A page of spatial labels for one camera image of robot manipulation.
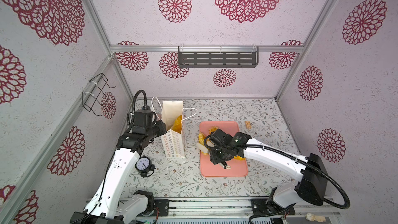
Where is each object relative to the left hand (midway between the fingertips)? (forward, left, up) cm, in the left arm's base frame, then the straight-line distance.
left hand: (163, 128), depth 76 cm
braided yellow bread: (+11, -27, -19) cm, 35 cm away
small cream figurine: (-35, -67, -21) cm, 79 cm away
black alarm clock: (-11, +13, -20) cm, 27 cm away
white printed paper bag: (-4, -4, -8) cm, 10 cm away
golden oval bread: (+8, -5, -8) cm, 13 cm away
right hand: (-11, -24, -10) cm, 28 cm away
